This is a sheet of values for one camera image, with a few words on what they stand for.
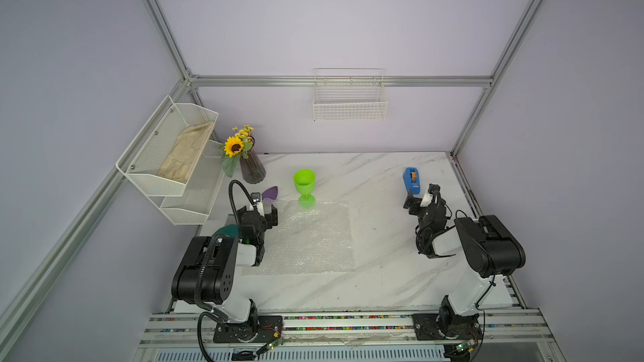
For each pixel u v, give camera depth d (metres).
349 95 0.96
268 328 0.73
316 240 0.92
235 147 0.91
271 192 1.05
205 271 0.42
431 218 0.81
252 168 1.03
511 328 0.76
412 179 1.07
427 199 0.84
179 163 0.76
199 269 0.42
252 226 0.72
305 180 0.96
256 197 0.80
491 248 0.49
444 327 0.68
